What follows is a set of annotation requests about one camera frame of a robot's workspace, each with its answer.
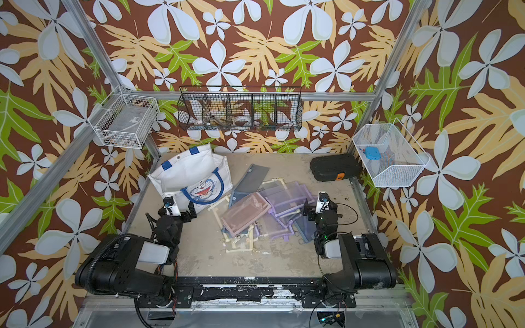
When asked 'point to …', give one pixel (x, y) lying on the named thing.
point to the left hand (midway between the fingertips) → (181, 198)
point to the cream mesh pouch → (243, 242)
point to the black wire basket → (240, 108)
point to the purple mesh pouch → (282, 204)
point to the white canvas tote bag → (202, 178)
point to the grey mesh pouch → (250, 182)
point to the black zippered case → (339, 167)
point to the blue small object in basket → (372, 152)
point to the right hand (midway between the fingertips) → (317, 198)
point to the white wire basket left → (125, 120)
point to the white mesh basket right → (402, 158)
